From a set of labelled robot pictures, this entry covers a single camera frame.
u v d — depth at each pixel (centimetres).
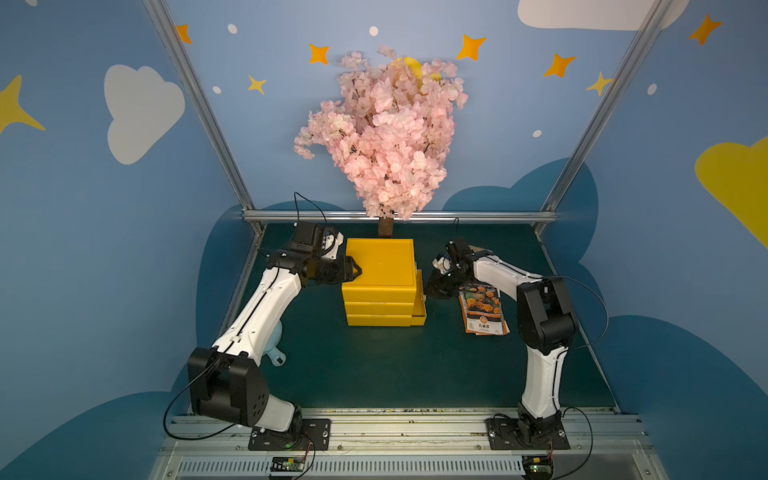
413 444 73
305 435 75
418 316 91
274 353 86
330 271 69
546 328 54
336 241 77
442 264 91
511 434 74
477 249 115
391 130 57
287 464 72
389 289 77
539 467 73
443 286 88
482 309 96
